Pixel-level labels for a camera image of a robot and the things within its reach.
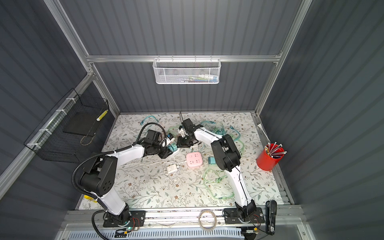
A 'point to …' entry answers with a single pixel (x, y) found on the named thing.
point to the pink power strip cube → (194, 159)
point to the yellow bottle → (89, 198)
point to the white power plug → (171, 168)
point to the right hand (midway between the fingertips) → (179, 147)
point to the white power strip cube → (175, 152)
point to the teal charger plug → (211, 160)
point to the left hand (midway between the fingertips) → (168, 149)
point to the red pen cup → (270, 156)
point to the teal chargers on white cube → (172, 147)
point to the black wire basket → (66, 134)
